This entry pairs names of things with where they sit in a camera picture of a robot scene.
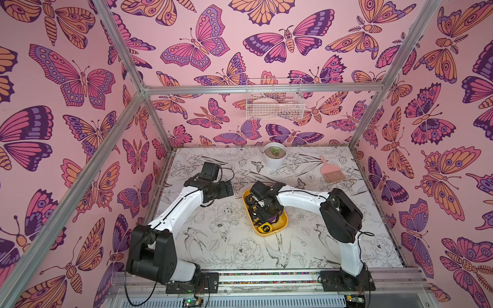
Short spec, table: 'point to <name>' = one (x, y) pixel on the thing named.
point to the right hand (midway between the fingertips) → (263, 216)
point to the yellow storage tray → (278, 226)
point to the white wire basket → (275, 99)
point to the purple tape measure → (274, 219)
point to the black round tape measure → (250, 199)
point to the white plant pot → (275, 153)
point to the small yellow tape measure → (265, 228)
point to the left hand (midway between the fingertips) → (225, 190)
